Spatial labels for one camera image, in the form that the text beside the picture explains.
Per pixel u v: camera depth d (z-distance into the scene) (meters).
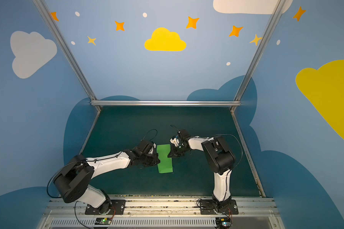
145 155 0.73
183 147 0.77
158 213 0.73
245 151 1.03
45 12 0.70
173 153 0.84
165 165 0.89
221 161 0.52
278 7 0.69
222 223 0.71
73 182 0.44
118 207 0.75
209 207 0.74
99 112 1.23
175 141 0.93
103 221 0.72
